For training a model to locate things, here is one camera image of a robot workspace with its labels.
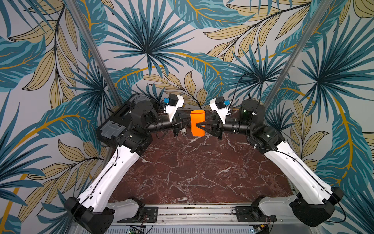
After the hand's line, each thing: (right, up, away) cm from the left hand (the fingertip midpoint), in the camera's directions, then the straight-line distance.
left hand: (194, 119), depth 56 cm
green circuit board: (-29, -54, +15) cm, 63 cm away
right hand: (+1, -1, +1) cm, 2 cm away
